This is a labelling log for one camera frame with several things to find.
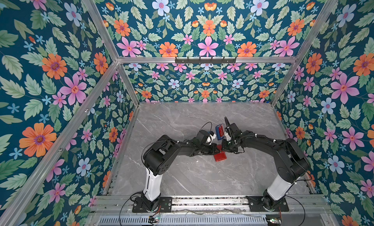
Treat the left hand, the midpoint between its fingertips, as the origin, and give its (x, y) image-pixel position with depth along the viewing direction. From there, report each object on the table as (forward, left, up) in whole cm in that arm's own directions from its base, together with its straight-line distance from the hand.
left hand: (222, 151), depth 89 cm
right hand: (+4, -2, -2) cm, 5 cm away
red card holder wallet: (-2, 0, -2) cm, 3 cm away
